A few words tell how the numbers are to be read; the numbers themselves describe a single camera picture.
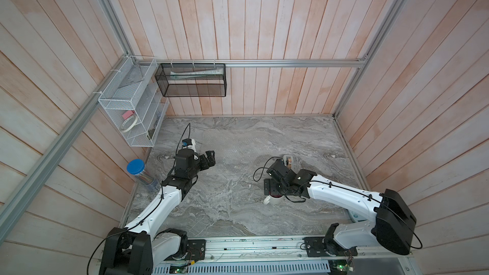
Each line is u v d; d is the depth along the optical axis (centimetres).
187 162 64
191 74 89
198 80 107
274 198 80
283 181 62
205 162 75
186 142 74
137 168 75
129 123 81
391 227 40
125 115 82
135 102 70
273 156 89
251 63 98
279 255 73
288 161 94
